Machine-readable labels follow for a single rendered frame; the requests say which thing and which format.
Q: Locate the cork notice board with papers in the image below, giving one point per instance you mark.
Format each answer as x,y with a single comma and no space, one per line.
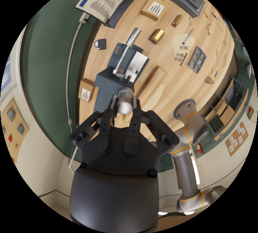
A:
236,139

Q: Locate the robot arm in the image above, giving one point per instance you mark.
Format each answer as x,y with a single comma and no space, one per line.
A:
185,168

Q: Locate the brass padlock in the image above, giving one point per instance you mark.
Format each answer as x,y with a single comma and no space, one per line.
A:
208,80

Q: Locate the blue-grey key micrometer body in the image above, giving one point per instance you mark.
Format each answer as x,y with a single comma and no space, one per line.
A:
106,84

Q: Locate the silver ratchet cap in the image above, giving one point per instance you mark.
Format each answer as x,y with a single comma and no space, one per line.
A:
124,102

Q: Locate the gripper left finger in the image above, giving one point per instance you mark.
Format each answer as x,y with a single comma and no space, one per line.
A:
104,124

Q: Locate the small grey key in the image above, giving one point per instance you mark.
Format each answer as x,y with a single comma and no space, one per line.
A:
189,21

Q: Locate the brown and brass cylinder holder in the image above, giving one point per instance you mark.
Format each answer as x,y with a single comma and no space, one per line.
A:
177,20

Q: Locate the white micrometer plate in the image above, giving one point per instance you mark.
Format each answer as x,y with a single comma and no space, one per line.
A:
139,61

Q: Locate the small labelled cardboard box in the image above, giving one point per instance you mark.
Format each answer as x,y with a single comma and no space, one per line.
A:
86,92

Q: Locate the grey metal file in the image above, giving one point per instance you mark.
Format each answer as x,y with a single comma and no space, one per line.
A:
187,36

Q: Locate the white wall conduit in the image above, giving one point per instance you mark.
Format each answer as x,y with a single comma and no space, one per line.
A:
69,71

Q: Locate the red button wall box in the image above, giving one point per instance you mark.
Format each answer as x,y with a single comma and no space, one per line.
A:
251,112

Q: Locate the dark blue bar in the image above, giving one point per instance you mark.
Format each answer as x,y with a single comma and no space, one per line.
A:
183,59

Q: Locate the green shelf unit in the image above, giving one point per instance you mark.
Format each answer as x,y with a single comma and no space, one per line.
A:
227,108

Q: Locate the red fire extinguisher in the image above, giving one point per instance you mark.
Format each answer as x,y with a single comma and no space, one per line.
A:
199,148

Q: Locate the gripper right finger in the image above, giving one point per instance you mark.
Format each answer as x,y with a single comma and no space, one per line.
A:
135,128

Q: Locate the brass block on dark tray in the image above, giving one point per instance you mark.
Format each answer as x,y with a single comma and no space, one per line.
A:
157,35

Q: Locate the small grey brown-capped cylinder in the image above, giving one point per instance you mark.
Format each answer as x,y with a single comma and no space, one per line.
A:
183,47
178,59
180,55

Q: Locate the grey compartment tray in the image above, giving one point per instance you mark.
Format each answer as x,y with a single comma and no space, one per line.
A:
197,59

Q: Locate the black padlock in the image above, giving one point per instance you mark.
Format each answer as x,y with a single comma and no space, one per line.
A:
100,44

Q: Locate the white wall outlet box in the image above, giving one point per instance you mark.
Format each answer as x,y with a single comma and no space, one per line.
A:
83,18

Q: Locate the large labelled cardboard box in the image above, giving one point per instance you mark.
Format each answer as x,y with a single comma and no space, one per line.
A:
154,8

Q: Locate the cork board with blue cards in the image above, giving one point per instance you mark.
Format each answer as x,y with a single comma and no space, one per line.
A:
15,124

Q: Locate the silver micrometer spindle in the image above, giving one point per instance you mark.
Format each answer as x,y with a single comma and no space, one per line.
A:
131,39

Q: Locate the blue pen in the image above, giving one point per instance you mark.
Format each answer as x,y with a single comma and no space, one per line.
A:
216,73

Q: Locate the dark blue panel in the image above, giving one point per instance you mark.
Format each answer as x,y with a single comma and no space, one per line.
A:
123,9

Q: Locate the wooden block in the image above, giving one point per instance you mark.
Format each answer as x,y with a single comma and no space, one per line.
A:
154,77

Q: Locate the grey wall lamp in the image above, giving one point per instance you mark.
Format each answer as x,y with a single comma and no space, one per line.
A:
249,71

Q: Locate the long brass rod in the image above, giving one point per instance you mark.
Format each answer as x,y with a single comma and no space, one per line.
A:
217,21

